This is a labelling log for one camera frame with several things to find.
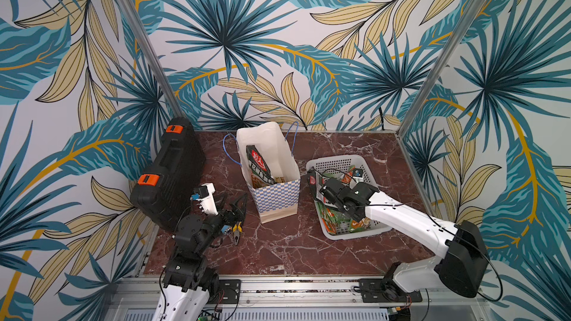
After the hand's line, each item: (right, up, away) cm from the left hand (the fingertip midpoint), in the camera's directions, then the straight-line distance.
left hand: (239, 197), depth 72 cm
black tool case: (-24, +2, -1) cm, 24 cm away
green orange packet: (+33, -11, +10) cm, 37 cm away
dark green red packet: (+5, +7, +14) cm, 16 cm away
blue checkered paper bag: (0, +21, +13) cm, 25 cm away
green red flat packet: (+35, +7, -2) cm, 35 cm away
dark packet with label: (+27, +3, +16) cm, 32 cm away
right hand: (+40, -3, +9) cm, 41 cm away
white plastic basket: (+39, +10, +26) cm, 48 cm away
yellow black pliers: (-4, -15, +14) cm, 21 cm away
